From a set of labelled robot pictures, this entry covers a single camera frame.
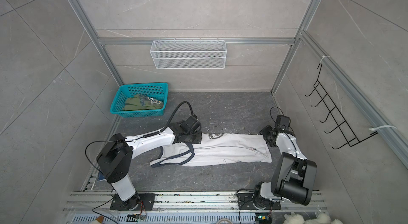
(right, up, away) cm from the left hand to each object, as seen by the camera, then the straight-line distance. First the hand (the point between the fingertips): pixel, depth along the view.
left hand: (200, 135), depth 88 cm
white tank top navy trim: (+8, -8, 0) cm, 11 cm away
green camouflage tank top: (-41, +19, +16) cm, 48 cm away
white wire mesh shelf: (-8, +50, +13) cm, 52 cm away
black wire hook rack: (+58, +12, -21) cm, 63 cm away
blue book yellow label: (-52, -21, -6) cm, 57 cm away
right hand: (+37, +1, +3) cm, 37 cm away
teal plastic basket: (-32, +28, +26) cm, 50 cm away
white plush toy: (+54, -31, -22) cm, 66 cm away
